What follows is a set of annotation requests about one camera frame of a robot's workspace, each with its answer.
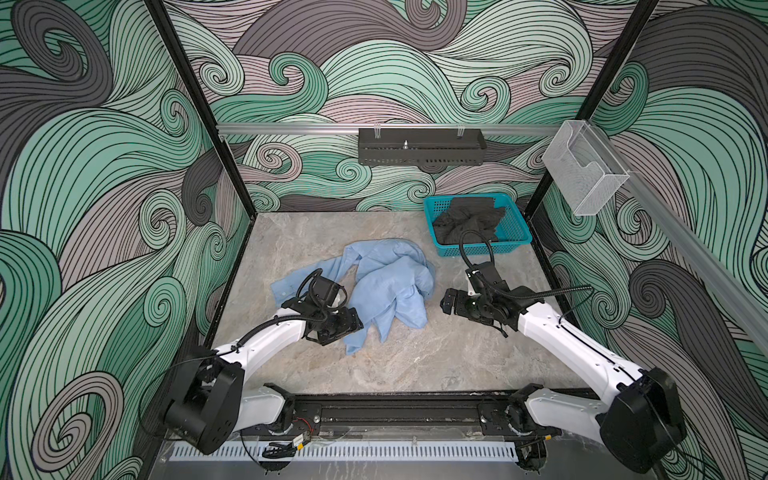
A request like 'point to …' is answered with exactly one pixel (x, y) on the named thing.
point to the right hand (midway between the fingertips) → (454, 307)
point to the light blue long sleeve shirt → (388, 282)
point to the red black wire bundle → (284, 451)
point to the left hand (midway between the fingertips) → (355, 327)
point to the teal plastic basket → (513, 231)
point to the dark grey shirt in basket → (468, 214)
